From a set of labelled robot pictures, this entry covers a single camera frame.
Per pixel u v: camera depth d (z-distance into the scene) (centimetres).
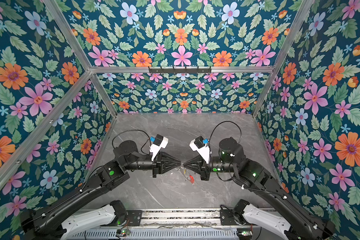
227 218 74
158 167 51
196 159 54
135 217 74
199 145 48
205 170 48
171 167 55
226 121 44
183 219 75
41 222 39
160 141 51
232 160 45
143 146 52
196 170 55
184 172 55
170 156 56
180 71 93
